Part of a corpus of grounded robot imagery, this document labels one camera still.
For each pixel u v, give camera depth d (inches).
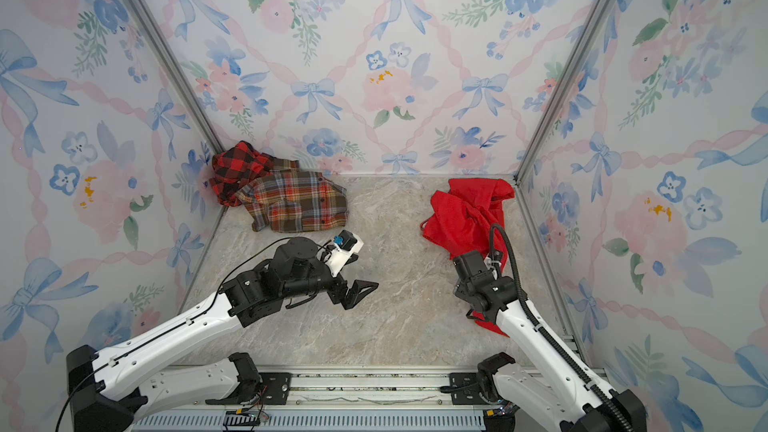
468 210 38.2
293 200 39.6
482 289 23.8
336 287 23.5
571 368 16.9
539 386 21.6
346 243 22.7
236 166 41.6
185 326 17.7
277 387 29.3
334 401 28.8
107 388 15.4
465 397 28.8
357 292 23.5
